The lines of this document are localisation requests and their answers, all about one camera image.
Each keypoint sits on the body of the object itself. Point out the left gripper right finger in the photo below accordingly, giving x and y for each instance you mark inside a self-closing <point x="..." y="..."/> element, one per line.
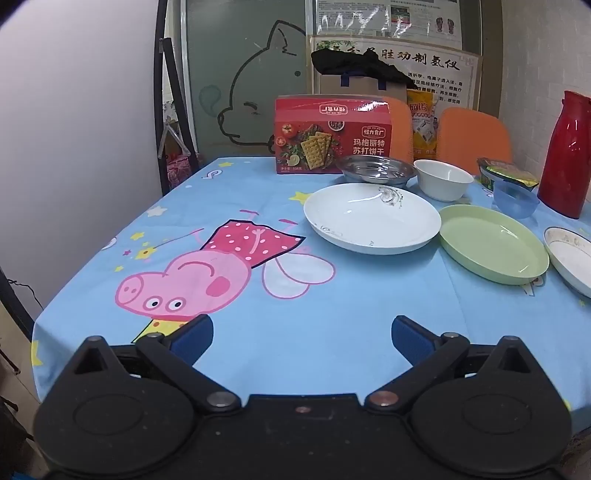
<point x="433" y="358"/>

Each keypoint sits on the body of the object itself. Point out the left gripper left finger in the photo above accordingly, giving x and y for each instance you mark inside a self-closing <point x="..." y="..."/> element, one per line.
<point x="174" y="355"/>

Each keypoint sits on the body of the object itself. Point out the green plastic plate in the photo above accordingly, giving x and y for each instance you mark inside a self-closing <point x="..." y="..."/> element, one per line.
<point x="492" y="245"/>

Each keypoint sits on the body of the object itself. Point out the large white plate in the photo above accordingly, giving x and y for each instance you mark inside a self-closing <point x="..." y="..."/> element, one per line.
<point x="372" y="219"/>

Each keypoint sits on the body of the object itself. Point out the white plate with gold rim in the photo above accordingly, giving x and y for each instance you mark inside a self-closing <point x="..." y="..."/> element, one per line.
<point x="570" y="255"/>

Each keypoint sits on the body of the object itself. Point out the white ceramic bowl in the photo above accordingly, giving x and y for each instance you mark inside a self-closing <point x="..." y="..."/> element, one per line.
<point x="442" y="181"/>

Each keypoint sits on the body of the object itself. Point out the stainless steel bowl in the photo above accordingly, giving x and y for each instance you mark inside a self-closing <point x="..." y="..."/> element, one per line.
<point x="376" y="170"/>

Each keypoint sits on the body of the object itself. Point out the blue cartoon pig tablecloth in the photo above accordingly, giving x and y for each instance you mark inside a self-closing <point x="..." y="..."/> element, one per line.
<point x="292" y="313"/>

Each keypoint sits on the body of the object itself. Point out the small blue plastic bowl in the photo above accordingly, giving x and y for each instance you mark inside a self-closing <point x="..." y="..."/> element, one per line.
<point x="514" y="200"/>

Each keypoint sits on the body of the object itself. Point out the instant noodle cup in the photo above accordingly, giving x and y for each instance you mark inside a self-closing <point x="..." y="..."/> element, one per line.
<point x="492" y="171"/>

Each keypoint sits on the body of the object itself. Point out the red thermos jug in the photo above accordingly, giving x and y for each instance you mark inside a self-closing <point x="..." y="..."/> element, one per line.
<point x="566" y="175"/>

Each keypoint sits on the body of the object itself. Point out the right orange chair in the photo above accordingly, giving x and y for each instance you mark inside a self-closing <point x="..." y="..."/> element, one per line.
<point x="464" y="136"/>

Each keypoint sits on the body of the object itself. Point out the orange chair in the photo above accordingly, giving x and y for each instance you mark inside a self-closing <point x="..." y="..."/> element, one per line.
<point x="464" y="136"/>
<point x="402" y="143"/>

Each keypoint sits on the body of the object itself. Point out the left orange chair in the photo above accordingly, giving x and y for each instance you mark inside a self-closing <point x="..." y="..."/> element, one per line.
<point x="402" y="143"/>

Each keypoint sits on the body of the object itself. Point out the yellow snack bag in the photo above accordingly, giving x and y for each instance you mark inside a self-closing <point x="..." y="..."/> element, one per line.
<point x="423" y="105"/>

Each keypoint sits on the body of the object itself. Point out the red cracker box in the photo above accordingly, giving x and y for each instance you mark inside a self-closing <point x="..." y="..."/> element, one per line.
<point x="312" y="132"/>

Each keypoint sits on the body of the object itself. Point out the white instruction poster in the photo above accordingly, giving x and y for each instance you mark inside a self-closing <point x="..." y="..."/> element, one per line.
<point x="454" y="76"/>

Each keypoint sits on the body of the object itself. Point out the brown paper bag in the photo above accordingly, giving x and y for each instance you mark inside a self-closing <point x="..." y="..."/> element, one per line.
<point x="361" y="86"/>

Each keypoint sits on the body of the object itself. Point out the black metal rack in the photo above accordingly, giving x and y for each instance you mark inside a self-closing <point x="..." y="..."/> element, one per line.
<point x="166" y="73"/>

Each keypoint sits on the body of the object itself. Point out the black cloth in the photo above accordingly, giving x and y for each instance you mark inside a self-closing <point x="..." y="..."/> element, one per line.
<point x="334" y="62"/>

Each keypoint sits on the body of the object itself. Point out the upper wall poster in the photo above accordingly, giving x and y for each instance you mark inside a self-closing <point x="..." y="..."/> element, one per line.
<point x="433" y="22"/>

